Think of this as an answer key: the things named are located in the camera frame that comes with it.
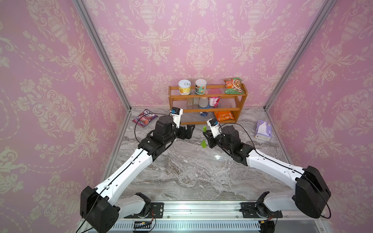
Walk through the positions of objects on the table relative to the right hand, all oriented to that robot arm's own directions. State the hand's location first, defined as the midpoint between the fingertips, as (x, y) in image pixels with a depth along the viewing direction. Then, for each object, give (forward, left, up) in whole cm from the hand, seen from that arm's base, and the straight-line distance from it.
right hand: (205, 131), depth 80 cm
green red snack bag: (+25, -19, +11) cm, 33 cm away
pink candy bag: (+27, +42, -17) cm, 53 cm away
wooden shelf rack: (+26, +6, -9) cm, 28 cm away
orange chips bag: (+26, -18, -17) cm, 36 cm away
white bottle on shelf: (+27, -2, -3) cm, 27 cm away
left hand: (0, +9, +6) cm, 11 cm away
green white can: (+23, +1, +13) cm, 27 cm away
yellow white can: (+24, +10, +13) cm, 29 cm away
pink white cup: (+25, -9, -1) cm, 27 cm away
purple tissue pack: (+10, -42, -17) cm, 47 cm away
